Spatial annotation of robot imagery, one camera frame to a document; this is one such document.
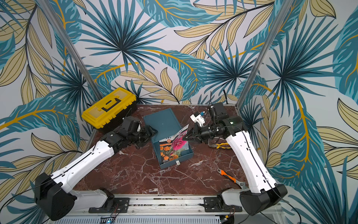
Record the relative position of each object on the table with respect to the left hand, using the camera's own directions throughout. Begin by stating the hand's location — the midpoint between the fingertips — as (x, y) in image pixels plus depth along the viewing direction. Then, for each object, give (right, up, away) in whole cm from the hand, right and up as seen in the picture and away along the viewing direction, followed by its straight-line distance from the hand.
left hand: (155, 136), depth 77 cm
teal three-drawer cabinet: (+5, +8, +5) cm, 11 cm away
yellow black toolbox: (-32, +15, +16) cm, 39 cm away
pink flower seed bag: (+13, -1, -14) cm, 19 cm away
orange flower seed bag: (+5, -6, +2) cm, 8 cm away
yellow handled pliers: (+40, -8, +18) cm, 44 cm away
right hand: (+15, +1, -14) cm, 21 cm away
